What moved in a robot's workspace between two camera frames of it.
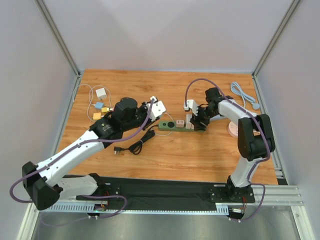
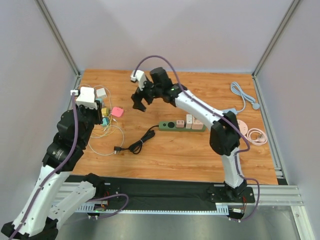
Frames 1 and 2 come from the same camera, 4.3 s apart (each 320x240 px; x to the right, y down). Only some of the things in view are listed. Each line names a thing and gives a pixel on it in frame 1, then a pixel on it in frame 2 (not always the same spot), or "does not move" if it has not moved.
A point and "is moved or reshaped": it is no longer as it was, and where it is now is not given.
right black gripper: (200, 117) → (144, 94)
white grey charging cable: (163, 135) is moved or reshaped
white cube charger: (101, 93) does not move
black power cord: (136, 148) does not move
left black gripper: (146, 117) → (97, 114)
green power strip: (171, 126) does not move
